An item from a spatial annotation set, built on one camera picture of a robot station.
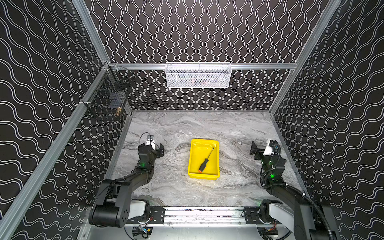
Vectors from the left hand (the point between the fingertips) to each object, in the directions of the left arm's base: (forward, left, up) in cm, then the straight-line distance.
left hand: (157, 144), depth 90 cm
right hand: (0, -62, +3) cm, 62 cm away
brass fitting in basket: (+8, +18, +21) cm, 28 cm away
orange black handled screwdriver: (-9, -28, -9) cm, 30 cm away
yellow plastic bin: (+3, -26, -11) cm, 28 cm away
